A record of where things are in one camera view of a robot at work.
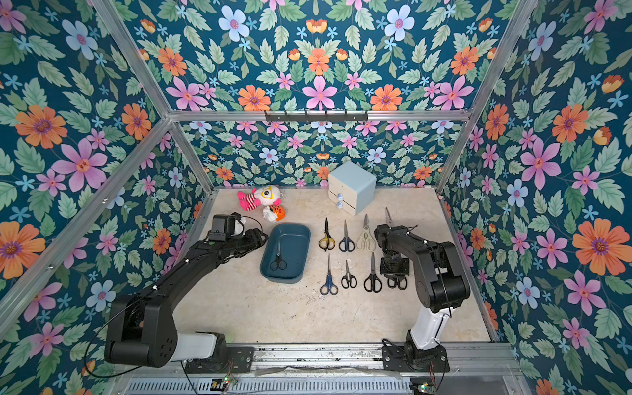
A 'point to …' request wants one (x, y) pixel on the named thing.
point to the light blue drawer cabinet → (351, 188)
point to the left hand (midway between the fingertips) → (264, 236)
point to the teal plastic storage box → (295, 249)
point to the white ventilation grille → (271, 386)
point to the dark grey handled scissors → (346, 243)
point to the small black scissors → (278, 262)
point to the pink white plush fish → (267, 195)
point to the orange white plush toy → (274, 212)
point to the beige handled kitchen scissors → (388, 217)
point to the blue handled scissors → (328, 287)
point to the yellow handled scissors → (327, 242)
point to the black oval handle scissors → (401, 283)
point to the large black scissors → (373, 283)
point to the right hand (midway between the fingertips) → (397, 278)
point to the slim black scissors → (348, 280)
